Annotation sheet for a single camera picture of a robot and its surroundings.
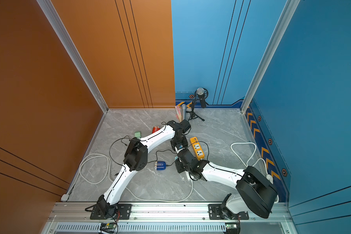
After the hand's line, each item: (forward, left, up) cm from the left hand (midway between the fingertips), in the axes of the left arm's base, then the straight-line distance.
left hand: (186, 147), depth 96 cm
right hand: (-11, +6, +3) cm, 13 cm away
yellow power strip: (-1, -7, +1) cm, 7 cm away
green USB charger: (+9, +34, 0) cm, 35 cm away
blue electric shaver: (-13, +16, +1) cm, 21 cm away
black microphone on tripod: (+28, -10, +22) cm, 37 cm away
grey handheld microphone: (+34, +2, +2) cm, 34 cm away
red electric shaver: (+15, +22, +1) cm, 27 cm away
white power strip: (-22, 0, +10) cm, 24 cm away
